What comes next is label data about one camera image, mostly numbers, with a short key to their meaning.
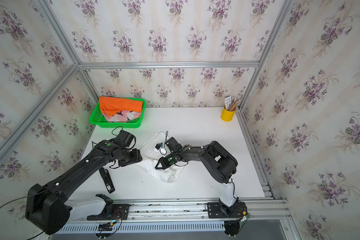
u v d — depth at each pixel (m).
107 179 0.81
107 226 0.72
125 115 1.11
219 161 0.50
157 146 0.84
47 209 0.38
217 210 0.73
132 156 0.71
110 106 1.08
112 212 0.72
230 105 1.07
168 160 0.79
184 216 0.73
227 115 1.08
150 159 0.86
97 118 1.08
